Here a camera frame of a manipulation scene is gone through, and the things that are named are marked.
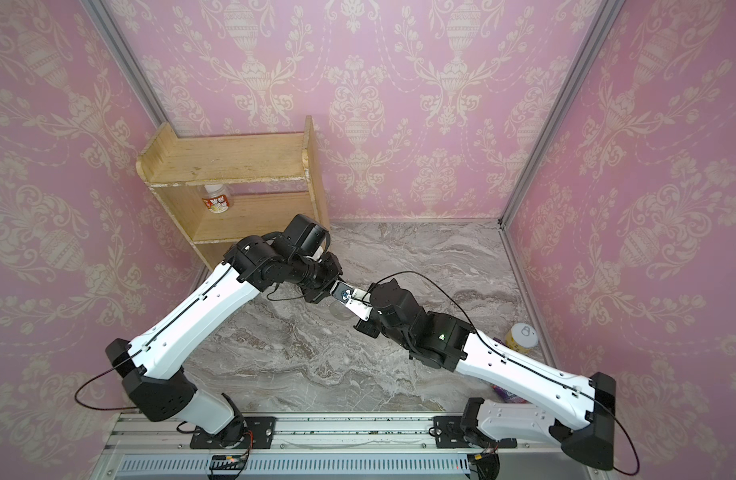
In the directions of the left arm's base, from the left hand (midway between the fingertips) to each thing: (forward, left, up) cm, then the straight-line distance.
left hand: (354, 286), depth 67 cm
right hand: (-1, -1, -1) cm, 2 cm away
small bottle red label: (+32, +44, -3) cm, 55 cm away
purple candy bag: (-16, -40, -27) cm, 51 cm away
